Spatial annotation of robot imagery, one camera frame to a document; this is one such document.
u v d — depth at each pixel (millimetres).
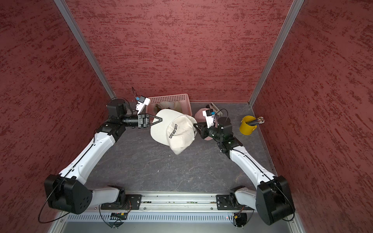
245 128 952
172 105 1165
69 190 388
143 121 619
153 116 654
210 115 682
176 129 687
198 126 773
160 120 656
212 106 1173
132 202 746
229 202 681
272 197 399
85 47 862
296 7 710
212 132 684
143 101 631
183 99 1212
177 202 759
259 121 894
